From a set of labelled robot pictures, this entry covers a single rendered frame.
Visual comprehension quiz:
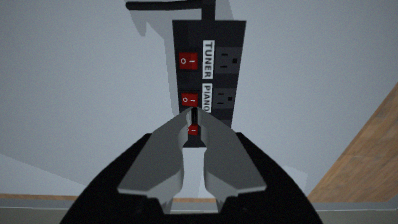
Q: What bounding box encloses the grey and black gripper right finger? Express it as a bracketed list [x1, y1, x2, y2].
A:
[195, 107, 323, 224]

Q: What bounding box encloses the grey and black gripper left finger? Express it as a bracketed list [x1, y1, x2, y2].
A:
[59, 107, 195, 224]

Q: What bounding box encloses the black power strip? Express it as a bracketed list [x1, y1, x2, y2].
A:
[125, 0, 247, 148]

